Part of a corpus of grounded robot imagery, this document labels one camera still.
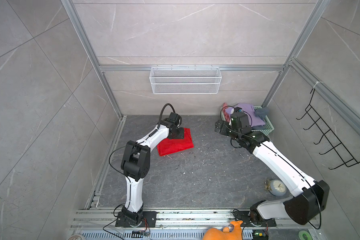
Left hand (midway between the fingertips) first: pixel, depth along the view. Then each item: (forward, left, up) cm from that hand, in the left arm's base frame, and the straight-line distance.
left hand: (180, 131), depth 96 cm
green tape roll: (-58, -59, -9) cm, 83 cm away
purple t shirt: (+11, -55, -3) cm, 56 cm away
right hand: (-8, -23, +16) cm, 29 cm away
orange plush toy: (-55, -14, -3) cm, 57 cm away
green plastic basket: (+3, -62, -5) cm, 62 cm away
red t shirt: (-8, +7, -6) cm, 12 cm away
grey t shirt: (+15, -60, +1) cm, 62 cm away
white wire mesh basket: (+29, -3, +19) cm, 35 cm away
